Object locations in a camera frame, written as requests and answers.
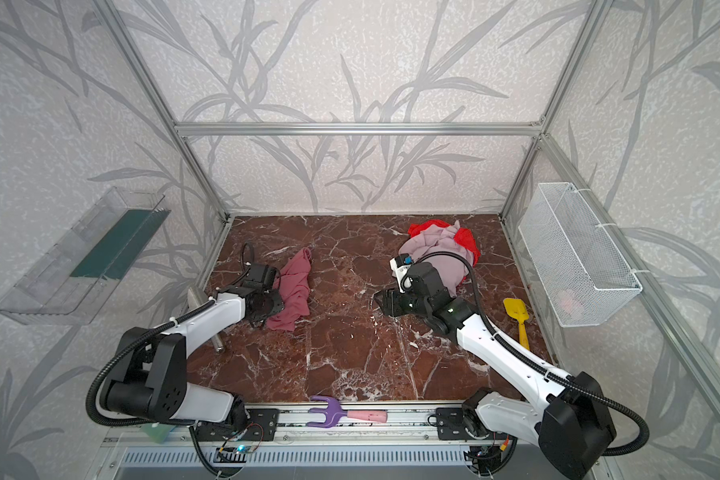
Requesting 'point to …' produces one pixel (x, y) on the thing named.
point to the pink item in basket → (570, 304)
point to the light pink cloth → (435, 240)
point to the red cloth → (463, 236)
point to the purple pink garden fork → (334, 411)
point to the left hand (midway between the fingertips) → (280, 296)
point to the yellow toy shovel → (518, 311)
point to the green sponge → (159, 433)
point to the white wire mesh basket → (583, 276)
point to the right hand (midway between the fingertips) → (383, 286)
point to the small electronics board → (231, 454)
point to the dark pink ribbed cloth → (294, 287)
